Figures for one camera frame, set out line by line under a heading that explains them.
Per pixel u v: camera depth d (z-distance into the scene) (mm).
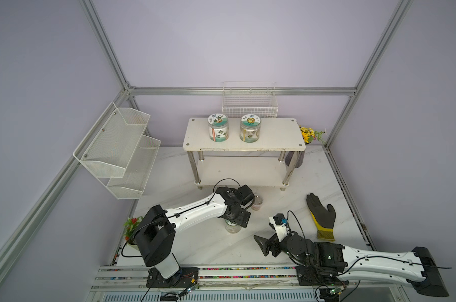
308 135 911
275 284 729
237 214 721
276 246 626
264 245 641
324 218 901
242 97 1042
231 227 800
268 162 1077
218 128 691
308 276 728
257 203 886
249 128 689
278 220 614
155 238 428
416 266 469
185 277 735
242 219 730
